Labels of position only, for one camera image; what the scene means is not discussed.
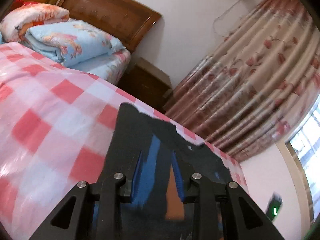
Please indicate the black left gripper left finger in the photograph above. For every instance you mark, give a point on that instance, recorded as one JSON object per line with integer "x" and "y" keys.
{"x": 93, "y": 211}

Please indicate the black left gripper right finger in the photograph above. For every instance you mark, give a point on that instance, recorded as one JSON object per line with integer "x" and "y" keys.
{"x": 220, "y": 208}

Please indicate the dark small garment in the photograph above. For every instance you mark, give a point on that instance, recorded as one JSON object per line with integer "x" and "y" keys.
{"x": 158, "y": 211}

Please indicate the black device with green light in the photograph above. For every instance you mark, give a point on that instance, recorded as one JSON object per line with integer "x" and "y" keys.
{"x": 273, "y": 206}

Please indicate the pink checkered bed sheet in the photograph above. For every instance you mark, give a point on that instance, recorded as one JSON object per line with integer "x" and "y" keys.
{"x": 56, "y": 128}

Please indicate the beige floral curtain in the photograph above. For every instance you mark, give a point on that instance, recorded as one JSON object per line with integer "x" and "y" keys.
{"x": 257, "y": 85}

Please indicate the dark wooden nightstand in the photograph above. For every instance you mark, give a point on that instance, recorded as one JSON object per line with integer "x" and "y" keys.
{"x": 147, "y": 83}

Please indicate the light blue floral quilt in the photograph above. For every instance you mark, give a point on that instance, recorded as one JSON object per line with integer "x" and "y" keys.
{"x": 69, "y": 43}

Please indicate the white orange floral quilt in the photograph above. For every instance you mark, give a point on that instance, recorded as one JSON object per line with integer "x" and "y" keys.
{"x": 15, "y": 24}

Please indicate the brown wooden headboard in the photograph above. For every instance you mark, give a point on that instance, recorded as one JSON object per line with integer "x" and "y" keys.
{"x": 127, "y": 20}

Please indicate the window with frame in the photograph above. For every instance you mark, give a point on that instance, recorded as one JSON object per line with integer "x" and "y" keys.
{"x": 303, "y": 145}

